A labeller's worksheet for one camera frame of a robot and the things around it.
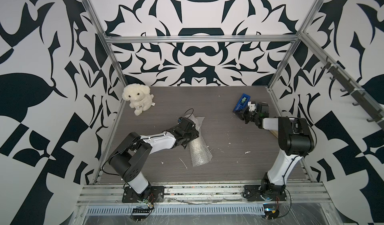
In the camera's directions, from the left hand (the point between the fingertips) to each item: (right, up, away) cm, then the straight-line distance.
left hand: (196, 131), depth 92 cm
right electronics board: (+34, -33, -21) cm, 52 cm away
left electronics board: (-28, -36, -19) cm, 49 cm away
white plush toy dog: (-35, +21, +2) cm, 41 cm away
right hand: (+25, +13, +6) cm, 29 cm away
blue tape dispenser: (+32, +17, +13) cm, 39 cm away
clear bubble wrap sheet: (+2, -10, -9) cm, 14 cm away
